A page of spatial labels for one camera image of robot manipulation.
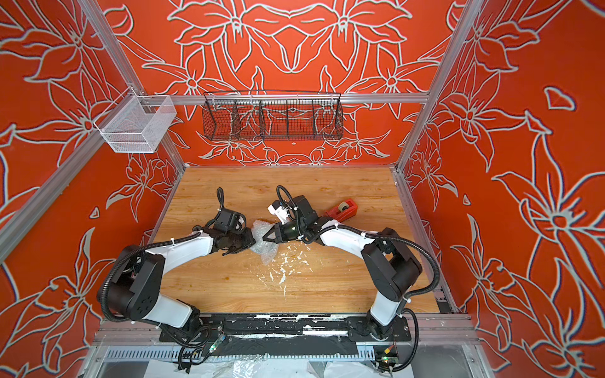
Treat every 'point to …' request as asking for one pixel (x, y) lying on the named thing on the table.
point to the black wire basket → (272, 115)
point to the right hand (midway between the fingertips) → (263, 235)
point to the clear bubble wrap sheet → (266, 249)
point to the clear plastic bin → (136, 124)
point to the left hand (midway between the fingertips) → (257, 239)
